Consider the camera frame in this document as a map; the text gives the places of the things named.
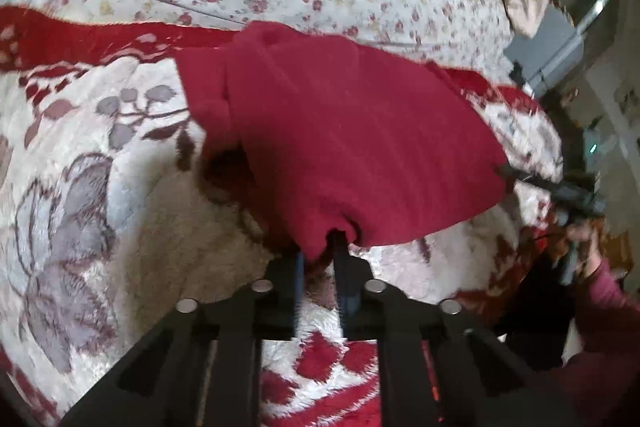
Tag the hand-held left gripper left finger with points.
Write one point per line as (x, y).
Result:
(299, 279)

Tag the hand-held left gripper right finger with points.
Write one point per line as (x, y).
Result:
(345, 294)

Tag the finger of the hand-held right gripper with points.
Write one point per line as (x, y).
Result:
(527, 179)

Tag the dark red knit garment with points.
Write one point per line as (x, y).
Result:
(350, 132)

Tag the person's right hand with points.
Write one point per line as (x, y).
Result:
(592, 242)

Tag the dark cloth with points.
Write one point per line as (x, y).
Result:
(537, 312)

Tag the red and white floral blanket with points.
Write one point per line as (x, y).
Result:
(100, 167)

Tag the grey metal frame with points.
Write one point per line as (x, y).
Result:
(560, 37)

